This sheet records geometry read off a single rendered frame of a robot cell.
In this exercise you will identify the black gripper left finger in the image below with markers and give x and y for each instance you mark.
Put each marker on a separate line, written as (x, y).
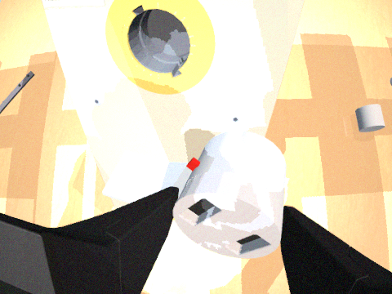
(113, 253)

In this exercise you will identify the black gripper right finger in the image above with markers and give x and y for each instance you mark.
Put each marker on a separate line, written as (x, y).
(317, 262)

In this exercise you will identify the cream service panel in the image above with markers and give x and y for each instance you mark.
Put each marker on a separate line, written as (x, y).
(161, 78)

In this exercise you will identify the grey cylinder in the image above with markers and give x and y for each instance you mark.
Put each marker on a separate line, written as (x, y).
(370, 118)

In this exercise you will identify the white cylinder with two slots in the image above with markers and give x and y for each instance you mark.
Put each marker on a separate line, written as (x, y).
(233, 201)

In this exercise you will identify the grey flat bar with two pins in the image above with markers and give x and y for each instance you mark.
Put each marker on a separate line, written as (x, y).
(18, 88)

